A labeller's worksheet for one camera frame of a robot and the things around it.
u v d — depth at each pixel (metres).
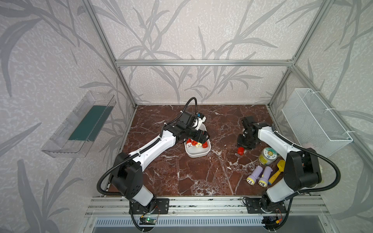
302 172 0.45
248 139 0.74
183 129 0.63
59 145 0.58
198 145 0.94
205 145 0.94
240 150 0.86
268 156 0.83
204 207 0.75
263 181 0.79
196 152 0.93
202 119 0.74
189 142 0.94
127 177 0.43
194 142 0.92
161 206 0.73
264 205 0.66
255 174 0.83
